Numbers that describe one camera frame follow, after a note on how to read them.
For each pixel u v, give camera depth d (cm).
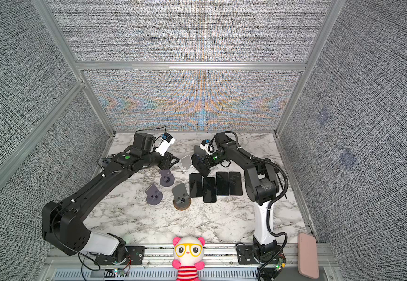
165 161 69
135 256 74
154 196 86
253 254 73
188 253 68
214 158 85
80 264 72
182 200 84
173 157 74
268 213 57
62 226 40
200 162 96
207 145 89
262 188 55
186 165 96
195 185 97
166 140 69
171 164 75
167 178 93
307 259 71
